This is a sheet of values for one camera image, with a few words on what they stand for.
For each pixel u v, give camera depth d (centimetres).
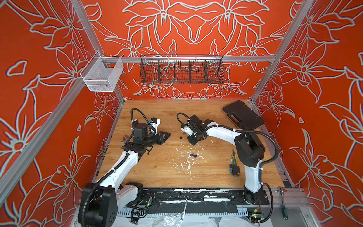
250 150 51
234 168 81
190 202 73
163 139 74
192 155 88
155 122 73
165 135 81
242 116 101
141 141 63
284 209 69
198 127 69
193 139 82
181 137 97
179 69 101
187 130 85
